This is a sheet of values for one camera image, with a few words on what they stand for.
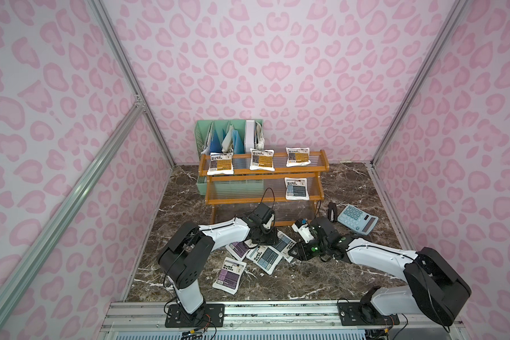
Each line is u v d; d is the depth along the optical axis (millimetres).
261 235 755
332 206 1008
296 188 881
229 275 817
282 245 884
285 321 722
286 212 1007
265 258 850
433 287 422
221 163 785
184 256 467
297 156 798
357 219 952
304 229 786
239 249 879
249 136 957
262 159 800
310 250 749
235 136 972
